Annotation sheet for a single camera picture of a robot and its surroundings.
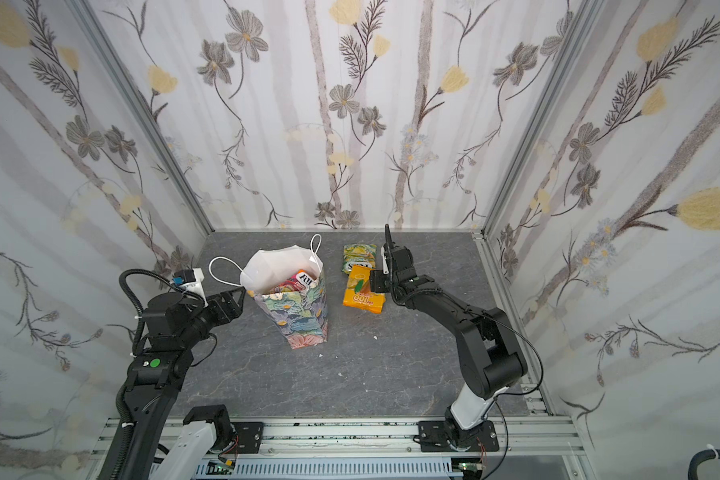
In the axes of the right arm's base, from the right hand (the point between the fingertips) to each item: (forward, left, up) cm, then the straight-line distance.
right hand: (373, 263), depth 91 cm
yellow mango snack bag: (-5, +4, -10) cm, 12 cm away
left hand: (-16, +36, +10) cm, 41 cm away
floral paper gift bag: (-19, +19, +2) cm, 27 cm away
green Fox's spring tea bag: (+14, +5, -14) cm, 20 cm away
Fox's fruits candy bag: (-6, +22, -2) cm, 23 cm away
